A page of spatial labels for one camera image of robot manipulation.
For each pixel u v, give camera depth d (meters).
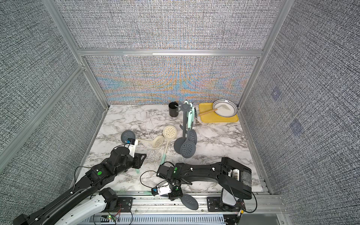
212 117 1.12
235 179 0.44
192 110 0.65
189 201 0.70
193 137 0.88
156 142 0.96
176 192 0.67
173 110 1.10
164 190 0.67
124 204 0.73
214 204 0.74
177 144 0.98
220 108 1.13
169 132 1.00
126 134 0.99
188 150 0.80
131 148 0.67
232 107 1.17
